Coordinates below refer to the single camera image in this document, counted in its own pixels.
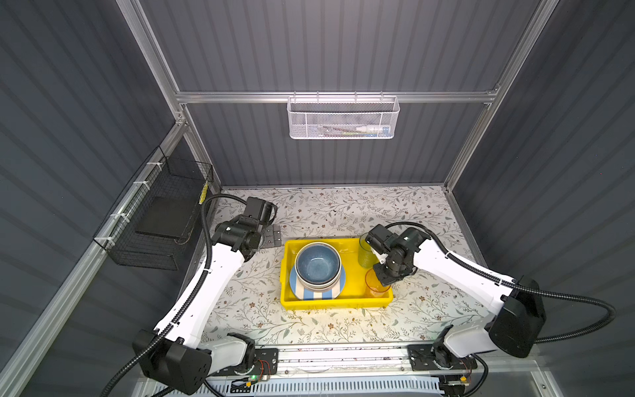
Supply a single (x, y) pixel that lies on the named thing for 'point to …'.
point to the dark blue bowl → (317, 265)
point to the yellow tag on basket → (203, 193)
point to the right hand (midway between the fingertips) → (387, 280)
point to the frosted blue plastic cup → (366, 256)
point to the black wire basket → (151, 223)
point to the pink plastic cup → (374, 284)
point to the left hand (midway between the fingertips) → (259, 235)
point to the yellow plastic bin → (353, 294)
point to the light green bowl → (317, 286)
